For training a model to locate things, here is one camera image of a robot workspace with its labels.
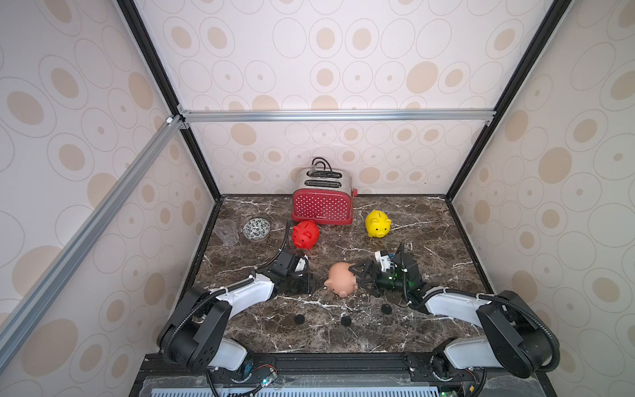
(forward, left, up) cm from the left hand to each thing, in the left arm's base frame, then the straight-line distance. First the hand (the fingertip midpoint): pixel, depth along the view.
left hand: (321, 286), depth 86 cm
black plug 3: (-6, -23, -4) cm, 24 cm away
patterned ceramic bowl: (+27, +28, -4) cm, 39 cm away
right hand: (+2, -14, +5) cm, 15 cm away
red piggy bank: (+18, +6, +5) cm, 20 cm away
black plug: (-10, +7, -4) cm, 13 cm away
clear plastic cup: (+24, +40, -2) cm, 47 cm away
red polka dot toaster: (+32, 0, +12) cm, 35 cm away
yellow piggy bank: (+25, -22, +4) cm, 34 cm away
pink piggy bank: (+1, -7, +3) cm, 8 cm away
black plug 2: (-10, -8, -5) cm, 14 cm away
